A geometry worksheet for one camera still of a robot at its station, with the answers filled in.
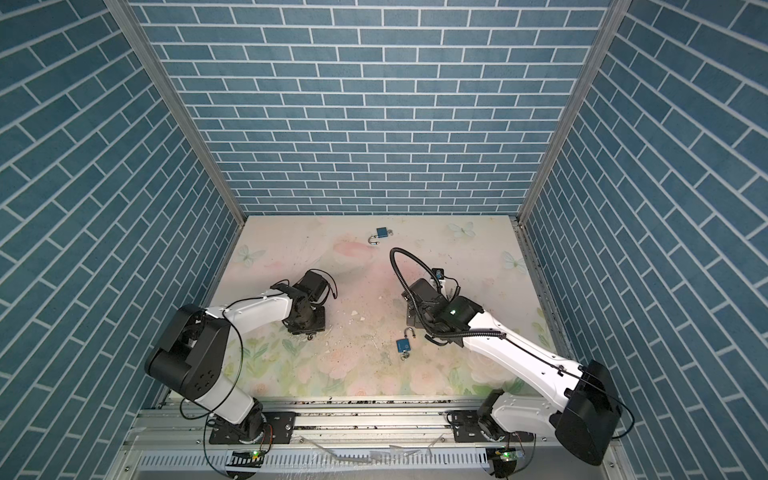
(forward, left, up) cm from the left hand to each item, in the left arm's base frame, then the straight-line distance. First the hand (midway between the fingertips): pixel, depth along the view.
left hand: (319, 326), depth 92 cm
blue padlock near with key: (-7, -26, +2) cm, 27 cm away
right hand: (-2, -31, +15) cm, 35 cm away
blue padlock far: (+38, -19, +1) cm, 43 cm away
